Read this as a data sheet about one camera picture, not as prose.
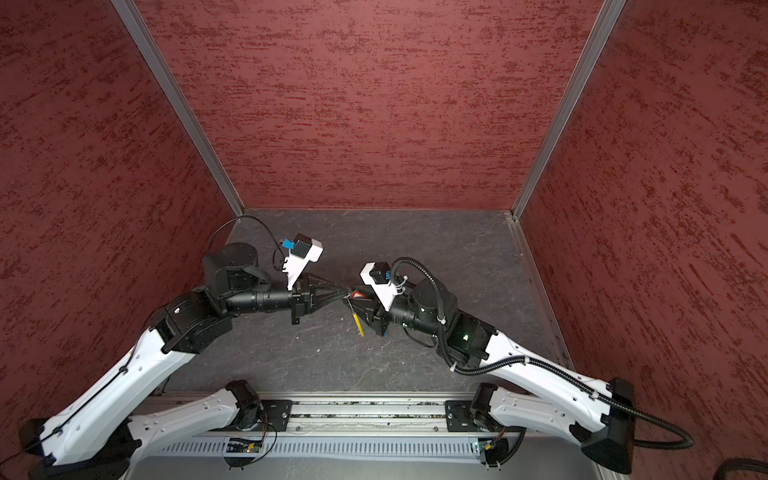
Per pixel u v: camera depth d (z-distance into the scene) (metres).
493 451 0.70
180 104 0.88
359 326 0.57
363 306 0.55
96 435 0.39
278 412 0.75
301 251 0.48
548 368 0.44
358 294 0.59
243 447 0.72
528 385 0.44
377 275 0.50
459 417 0.74
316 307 0.53
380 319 0.52
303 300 0.48
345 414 0.76
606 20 0.72
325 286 0.53
